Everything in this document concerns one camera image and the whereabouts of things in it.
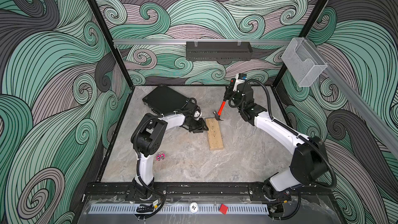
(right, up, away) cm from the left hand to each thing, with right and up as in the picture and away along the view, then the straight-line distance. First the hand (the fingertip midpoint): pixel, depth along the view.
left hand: (206, 128), depth 92 cm
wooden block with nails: (+4, -3, -4) cm, 6 cm away
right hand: (+9, +25, -10) cm, 29 cm away
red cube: (+6, -32, -23) cm, 40 cm away
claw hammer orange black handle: (+6, +9, -4) cm, 11 cm away
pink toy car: (-27, -13, -9) cm, 31 cm away
